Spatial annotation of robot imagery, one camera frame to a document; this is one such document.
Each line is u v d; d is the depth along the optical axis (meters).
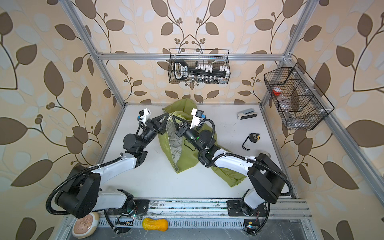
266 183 0.43
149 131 0.65
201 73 0.84
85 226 0.68
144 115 0.69
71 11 0.73
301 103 0.73
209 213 0.74
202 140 0.56
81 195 0.42
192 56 0.90
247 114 1.10
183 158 0.89
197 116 0.63
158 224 0.67
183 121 0.65
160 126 0.66
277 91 0.80
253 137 0.97
